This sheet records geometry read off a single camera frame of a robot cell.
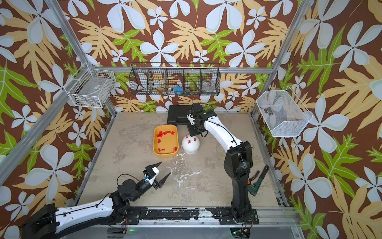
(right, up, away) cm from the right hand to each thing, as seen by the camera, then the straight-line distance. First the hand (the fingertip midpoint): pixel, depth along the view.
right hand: (191, 131), depth 90 cm
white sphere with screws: (-1, -8, 0) cm, 8 cm away
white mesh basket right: (+53, +10, -6) cm, 55 cm away
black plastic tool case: (-11, +13, +24) cm, 30 cm away
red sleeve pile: (-22, -3, +15) cm, 27 cm away
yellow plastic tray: (-18, -8, +11) cm, 23 cm away
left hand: (-14, -17, -16) cm, 27 cm away
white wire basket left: (-58, +25, -5) cm, 63 cm away
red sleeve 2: (+2, -5, 0) cm, 5 cm away
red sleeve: (-2, -6, -1) cm, 6 cm away
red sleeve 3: (-3, -4, +1) cm, 5 cm away
